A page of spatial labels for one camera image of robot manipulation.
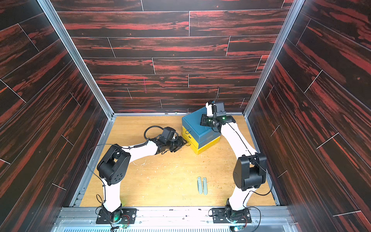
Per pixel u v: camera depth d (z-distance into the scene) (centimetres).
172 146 82
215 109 68
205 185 84
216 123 62
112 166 51
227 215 66
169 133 75
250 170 46
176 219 74
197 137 81
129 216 72
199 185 84
